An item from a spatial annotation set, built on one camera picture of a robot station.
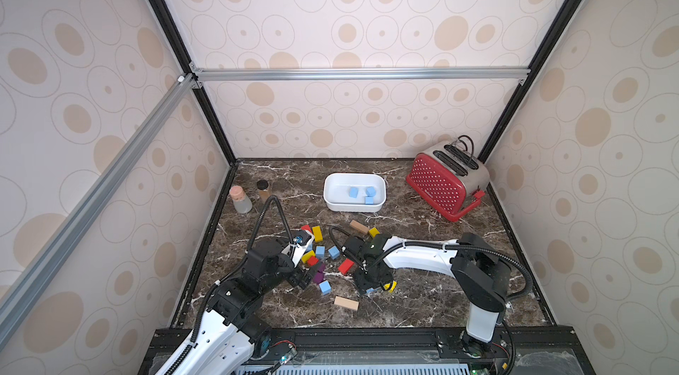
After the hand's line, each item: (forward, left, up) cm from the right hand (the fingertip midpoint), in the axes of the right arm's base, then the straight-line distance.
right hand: (373, 283), depth 86 cm
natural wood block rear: (+20, +5, +2) cm, 21 cm away
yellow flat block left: (+15, +20, +4) cm, 25 cm away
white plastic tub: (+38, +15, +3) cm, 41 cm away
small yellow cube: (-2, -6, +3) cm, 7 cm away
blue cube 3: (+32, +2, +3) cm, 32 cm away
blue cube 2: (+36, +8, +2) cm, 37 cm away
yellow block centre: (+19, 0, +1) cm, 19 cm away
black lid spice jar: (+29, +42, +9) cm, 52 cm away
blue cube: (-3, +15, +4) cm, 16 cm away
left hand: (+1, +17, +18) cm, 25 cm away
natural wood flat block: (-7, +8, +2) cm, 11 cm away
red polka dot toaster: (+31, -26, +19) cm, 44 cm away
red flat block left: (+19, +25, +3) cm, 31 cm away
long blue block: (-5, +1, +9) cm, 10 cm away
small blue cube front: (+36, +1, +3) cm, 36 cm away
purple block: (0, +18, +3) cm, 18 cm away
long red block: (+4, +9, +3) cm, 11 cm away
